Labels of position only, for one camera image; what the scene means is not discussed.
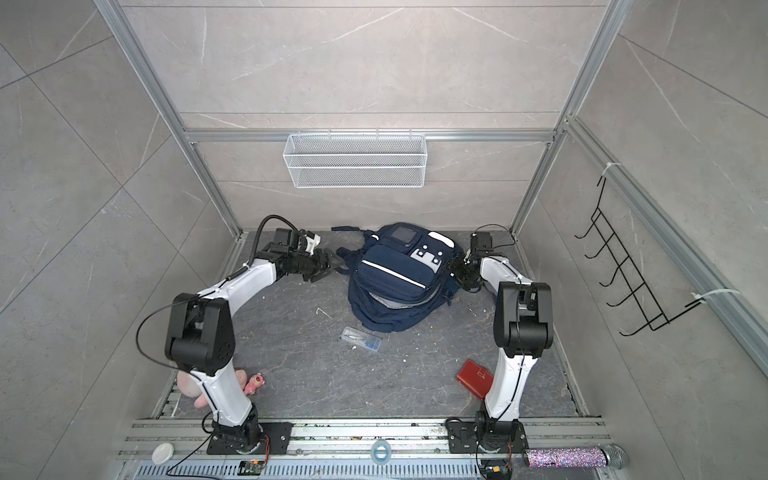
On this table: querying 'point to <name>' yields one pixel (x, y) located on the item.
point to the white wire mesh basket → (355, 159)
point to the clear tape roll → (381, 452)
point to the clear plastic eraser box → (361, 338)
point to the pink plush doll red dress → (189, 384)
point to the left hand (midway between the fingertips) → (340, 261)
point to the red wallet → (476, 378)
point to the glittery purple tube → (613, 456)
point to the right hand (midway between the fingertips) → (448, 269)
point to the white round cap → (162, 453)
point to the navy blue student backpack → (401, 276)
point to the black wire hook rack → (640, 291)
